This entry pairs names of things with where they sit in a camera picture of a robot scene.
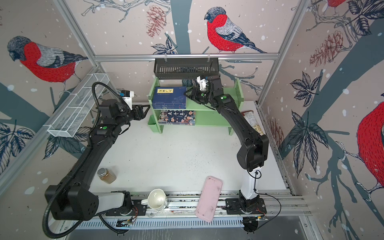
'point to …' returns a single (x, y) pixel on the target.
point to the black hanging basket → (184, 68)
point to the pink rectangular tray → (209, 198)
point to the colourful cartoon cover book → (178, 117)
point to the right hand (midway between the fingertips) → (185, 95)
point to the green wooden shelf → (205, 115)
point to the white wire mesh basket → (77, 106)
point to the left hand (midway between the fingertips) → (144, 105)
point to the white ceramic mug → (157, 199)
